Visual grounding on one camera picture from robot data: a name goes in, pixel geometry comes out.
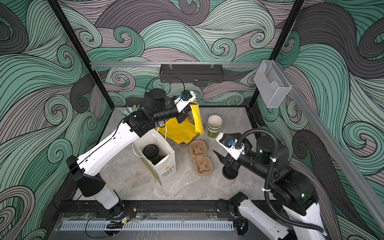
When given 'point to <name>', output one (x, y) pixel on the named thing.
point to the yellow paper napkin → (186, 131)
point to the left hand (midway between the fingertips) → (196, 103)
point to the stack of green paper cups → (214, 125)
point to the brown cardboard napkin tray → (183, 145)
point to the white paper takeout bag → (165, 168)
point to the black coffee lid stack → (229, 173)
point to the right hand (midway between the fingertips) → (222, 141)
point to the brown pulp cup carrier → (203, 163)
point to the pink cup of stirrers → (130, 110)
